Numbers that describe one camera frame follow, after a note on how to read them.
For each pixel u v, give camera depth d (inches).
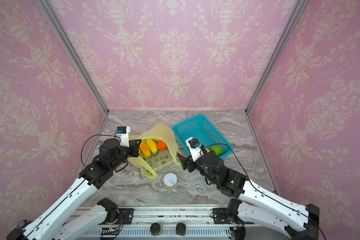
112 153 21.9
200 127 43.0
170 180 31.7
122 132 24.5
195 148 21.7
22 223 21.8
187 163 22.9
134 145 25.0
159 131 32.6
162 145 37.2
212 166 18.6
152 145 37.5
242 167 36.3
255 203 18.1
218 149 36.8
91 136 42.5
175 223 28.8
